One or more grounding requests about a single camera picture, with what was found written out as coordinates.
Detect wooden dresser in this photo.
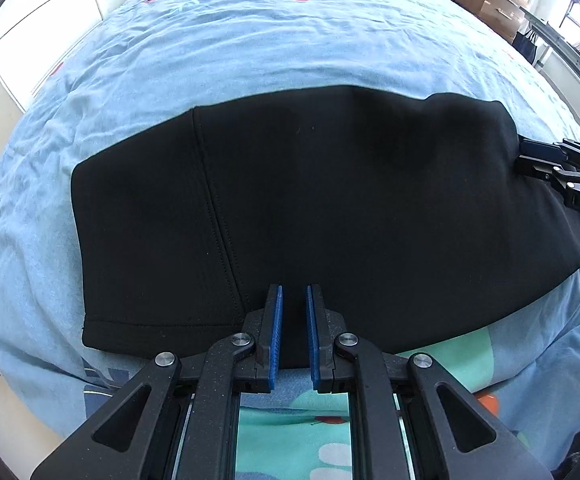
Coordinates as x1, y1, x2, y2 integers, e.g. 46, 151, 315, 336
454, 0, 525, 44

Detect metal bed rail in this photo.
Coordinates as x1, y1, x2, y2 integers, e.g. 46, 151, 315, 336
522, 9, 580, 78

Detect black pants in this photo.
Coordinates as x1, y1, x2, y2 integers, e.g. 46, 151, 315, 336
70, 86, 580, 367

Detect white wardrobe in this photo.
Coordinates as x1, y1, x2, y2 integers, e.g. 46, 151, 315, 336
0, 0, 126, 110

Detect dark blue bag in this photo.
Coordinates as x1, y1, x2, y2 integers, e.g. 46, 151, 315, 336
512, 28, 542, 65

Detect blue patterned bed sheet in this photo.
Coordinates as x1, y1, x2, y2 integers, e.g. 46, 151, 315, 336
0, 0, 580, 479

